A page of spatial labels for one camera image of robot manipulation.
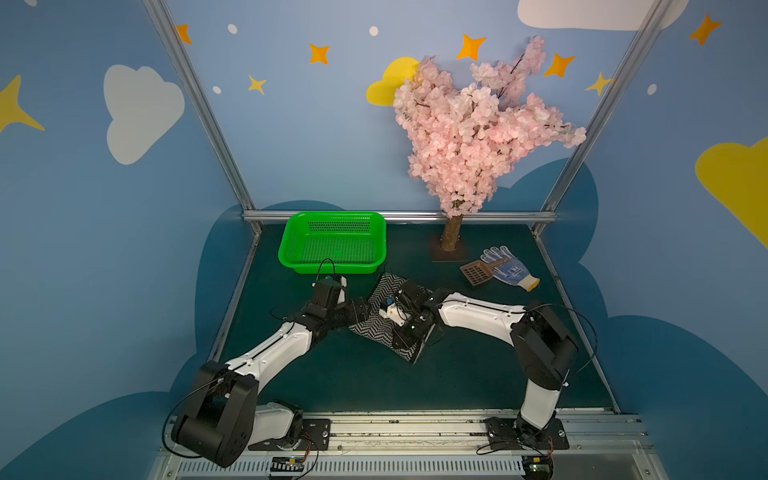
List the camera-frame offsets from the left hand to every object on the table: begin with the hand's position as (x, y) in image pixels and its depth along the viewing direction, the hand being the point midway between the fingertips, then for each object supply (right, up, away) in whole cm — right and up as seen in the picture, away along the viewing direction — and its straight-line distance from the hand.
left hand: (361, 304), depth 88 cm
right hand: (+11, -10, -1) cm, 15 cm away
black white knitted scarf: (+4, -6, 0) cm, 7 cm away
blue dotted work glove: (+54, +9, +20) cm, 58 cm away
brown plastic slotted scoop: (+41, +9, +20) cm, 47 cm away
